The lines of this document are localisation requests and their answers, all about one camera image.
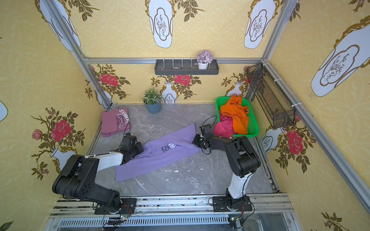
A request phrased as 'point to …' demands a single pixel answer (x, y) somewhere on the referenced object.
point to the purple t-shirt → (160, 151)
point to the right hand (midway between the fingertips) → (193, 142)
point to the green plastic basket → (253, 126)
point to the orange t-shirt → (234, 109)
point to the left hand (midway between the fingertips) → (143, 146)
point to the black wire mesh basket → (278, 109)
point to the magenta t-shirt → (224, 128)
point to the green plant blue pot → (152, 99)
